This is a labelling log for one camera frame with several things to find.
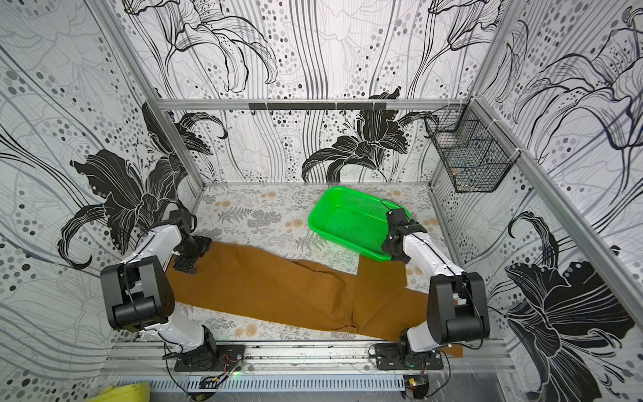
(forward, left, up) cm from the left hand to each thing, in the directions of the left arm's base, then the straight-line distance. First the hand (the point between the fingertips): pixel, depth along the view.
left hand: (208, 258), depth 89 cm
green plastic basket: (+22, -55, -3) cm, 59 cm away
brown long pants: (-12, -57, -3) cm, 58 cm away
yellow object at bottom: (-39, +4, +3) cm, 40 cm away
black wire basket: (+31, -95, +26) cm, 103 cm away
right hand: (+5, -69, +2) cm, 69 cm away
